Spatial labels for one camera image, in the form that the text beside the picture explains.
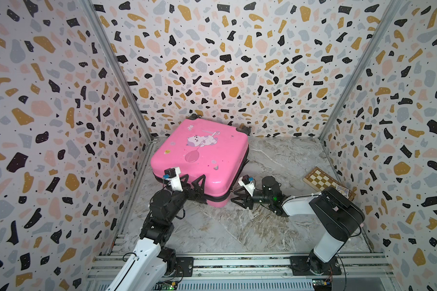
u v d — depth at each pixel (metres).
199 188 0.67
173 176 0.64
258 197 0.78
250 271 0.73
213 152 0.86
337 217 0.48
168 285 0.70
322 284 0.71
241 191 0.83
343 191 0.92
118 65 0.86
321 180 0.98
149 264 0.50
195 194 0.66
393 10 0.72
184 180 0.76
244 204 0.78
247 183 0.76
